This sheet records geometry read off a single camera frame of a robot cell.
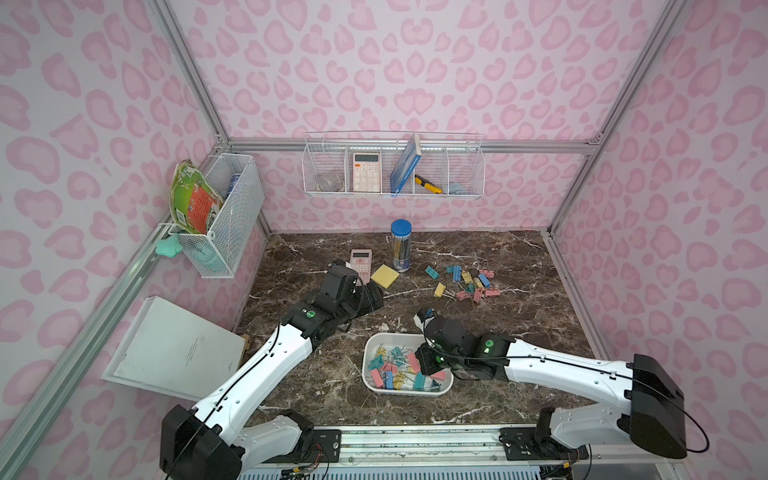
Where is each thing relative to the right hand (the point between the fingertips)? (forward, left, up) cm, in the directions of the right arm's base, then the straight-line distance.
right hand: (414, 355), depth 77 cm
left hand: (+13, +11, +10) cm, 20 cm away
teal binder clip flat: (+34, -7, -11) cm, 37 cm away
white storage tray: (0, +6, -9) cm, 11 cm away
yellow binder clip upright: (+28, -10, -11) cm, 31 cm away
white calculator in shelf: (+51, +15, +19) cm, 57 cm away
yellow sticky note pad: (+33, +10, -12) cm, 37 cm away
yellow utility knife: (+51, -5, +15) cm, 54 cm away
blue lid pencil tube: (+38, +4, +7) cm, 39 cm away
